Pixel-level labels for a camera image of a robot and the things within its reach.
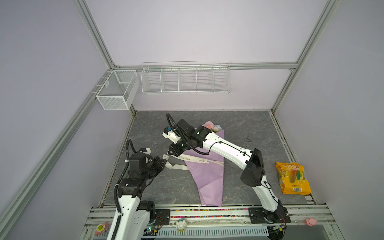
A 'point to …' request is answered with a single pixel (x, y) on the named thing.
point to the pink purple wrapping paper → (209, 178)
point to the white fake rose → (217, 127)
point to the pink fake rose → (210, 126)
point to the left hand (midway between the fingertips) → (167, 161)
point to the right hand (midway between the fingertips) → (169, 153)
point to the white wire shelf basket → (186, 77)
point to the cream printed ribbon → (170, 166)
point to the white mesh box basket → (118, 91)
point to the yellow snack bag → (292, 179)
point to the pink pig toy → (310, 222)
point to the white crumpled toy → (181, 225)
